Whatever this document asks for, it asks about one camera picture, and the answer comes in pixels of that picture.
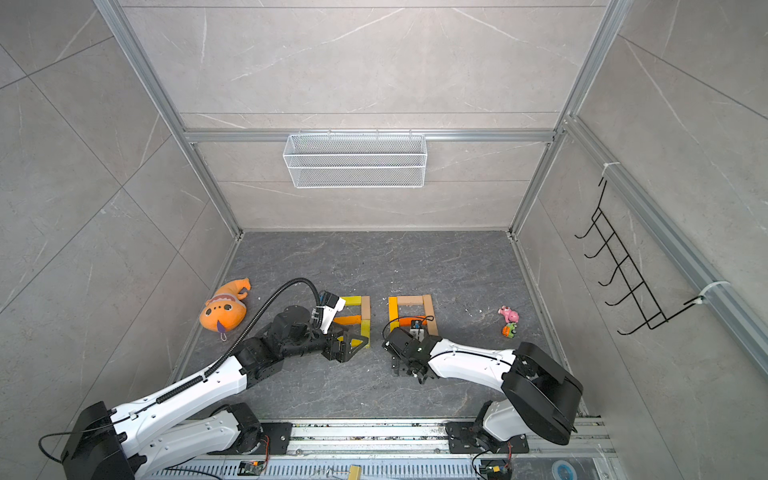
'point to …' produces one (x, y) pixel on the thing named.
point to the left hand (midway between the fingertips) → (361, 332)
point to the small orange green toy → (509, 330)
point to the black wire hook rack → (646, 303)
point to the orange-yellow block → (393, 309)
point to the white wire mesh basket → (355, 161)
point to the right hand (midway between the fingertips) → (414, 365)
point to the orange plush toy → (225, 310)
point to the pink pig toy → (509, 315)
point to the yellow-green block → (365, 328)
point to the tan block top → (431, 324)
